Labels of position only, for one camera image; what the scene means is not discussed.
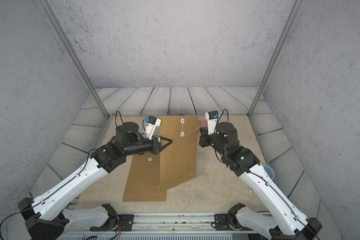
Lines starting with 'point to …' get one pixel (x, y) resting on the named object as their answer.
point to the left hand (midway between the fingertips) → (173, 142)
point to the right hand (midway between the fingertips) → (201, 128)
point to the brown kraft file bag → (143, 181)
